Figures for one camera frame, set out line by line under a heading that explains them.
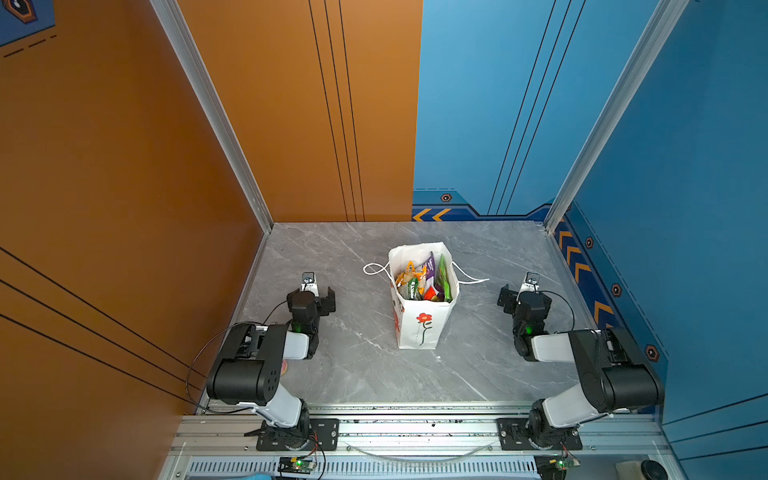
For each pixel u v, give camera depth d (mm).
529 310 709
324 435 739
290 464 711
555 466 698
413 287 757
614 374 453
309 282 809
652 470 612
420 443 733
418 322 742
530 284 788
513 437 725
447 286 773
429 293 776
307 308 715
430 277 808
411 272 810
